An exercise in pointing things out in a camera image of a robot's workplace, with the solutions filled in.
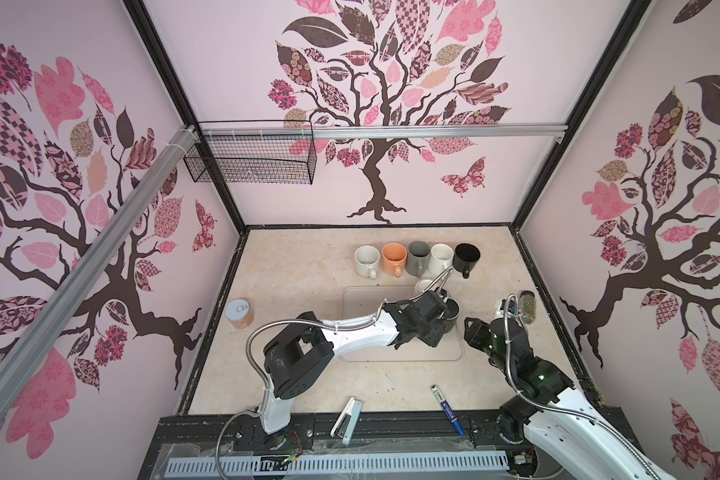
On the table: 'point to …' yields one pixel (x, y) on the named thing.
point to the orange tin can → (239, 313)
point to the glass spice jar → (527, 306)
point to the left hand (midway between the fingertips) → (432, 329)
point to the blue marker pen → (448, 410)
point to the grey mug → (417, 257)
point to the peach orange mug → (394, 257)
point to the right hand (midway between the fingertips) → (471, 319)
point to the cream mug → (366, 260)
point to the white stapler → (347, 420)
